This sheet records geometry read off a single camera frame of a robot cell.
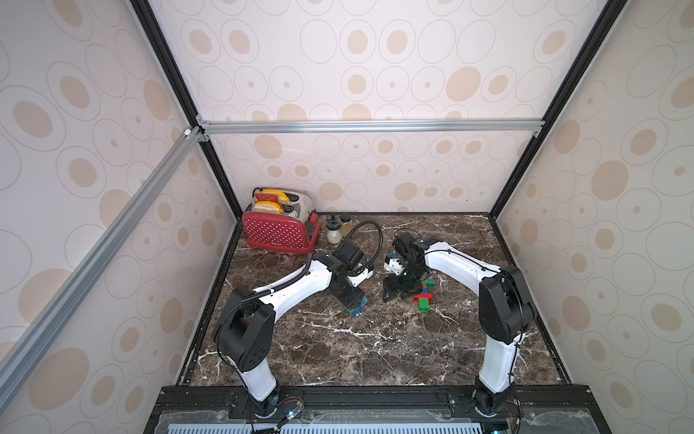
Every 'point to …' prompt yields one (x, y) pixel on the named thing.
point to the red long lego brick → (429, 296)
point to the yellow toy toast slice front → (266, 207)
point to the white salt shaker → (334, 233)
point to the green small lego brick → (424, 305)
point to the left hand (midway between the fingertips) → (359, 297)
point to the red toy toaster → (294, 231)
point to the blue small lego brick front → (356, 313)
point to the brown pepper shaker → (347, 224)
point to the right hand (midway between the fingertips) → (391, 301)
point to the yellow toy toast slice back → (282, 198)
